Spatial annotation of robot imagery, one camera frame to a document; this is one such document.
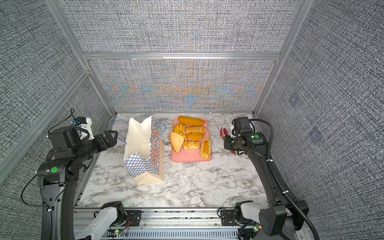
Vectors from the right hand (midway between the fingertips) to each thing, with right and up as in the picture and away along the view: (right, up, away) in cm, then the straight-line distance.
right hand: (228, 142), depth 78 cm
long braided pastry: (-11, -7, +16) cm, 20 cm away
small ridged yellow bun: (-28, +7, +28) cm, 40 cm away
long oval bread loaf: (-20, +12, +32) cm, 40 cm away
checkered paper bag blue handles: (-50, -8, +19) cm, 54 cm away
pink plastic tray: (-20, -10, +17) cm, 29 cm away
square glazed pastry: (-20, -4, +17) cm, 26 cm away
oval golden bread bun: (-17, +2, +22) cm, 28 cm away
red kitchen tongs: (0, +4, +8) cm, 9 cm away
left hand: (-55, +5, -14) cm, 57 cm away
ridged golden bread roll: (-16, +6, +26) cm, 32 cm away
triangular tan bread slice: (-29, -1, +21) cm, 36 cm away
